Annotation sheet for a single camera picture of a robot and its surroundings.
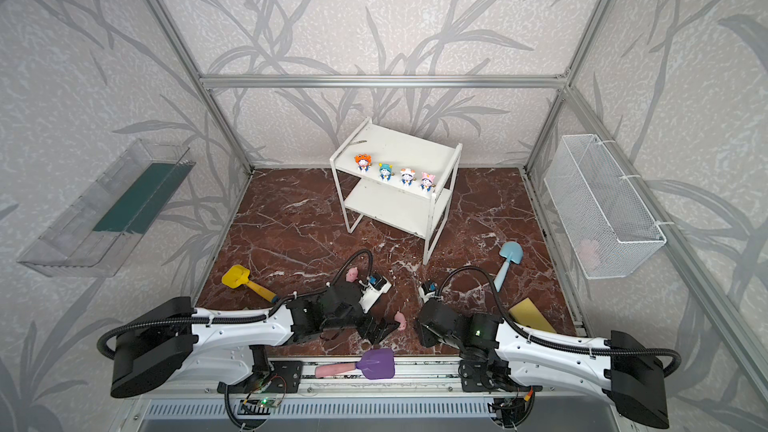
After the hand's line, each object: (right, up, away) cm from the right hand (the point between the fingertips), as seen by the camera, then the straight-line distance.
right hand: (418, 315), depth 81 cm
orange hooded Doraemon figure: (-14, +41, -8) cm, 44 cm away
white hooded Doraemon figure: (-3, +37, -11) cm, 39 cm away
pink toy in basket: (+42, +19, -7) cm, 46 cm away
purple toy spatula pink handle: (-11, -11, -4) cm, 16 cm away
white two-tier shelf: (-6, +37, -8) cm, 38 cm away
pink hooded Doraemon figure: (+1, +36, -13) cm, 38 cm away
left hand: (-7, +3, -2) cm, 8 cm away
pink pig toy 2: (-20, +9, +9) cm, 23 cm away
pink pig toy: (-5, -1, +2) cm, 6 cm away
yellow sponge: (+31, -1, +4) cm, 31 cm away
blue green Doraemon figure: (-8, +39, -10) cm, 41 cm away
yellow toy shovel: (-54, +9, +9) cm, 56 cm away
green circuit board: (-36, -16, -10) cm, 41 cm away
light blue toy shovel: (+31, +15, +16) cm, 38 cm away
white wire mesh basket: (+39, +26, -20) cm, 51 cm away
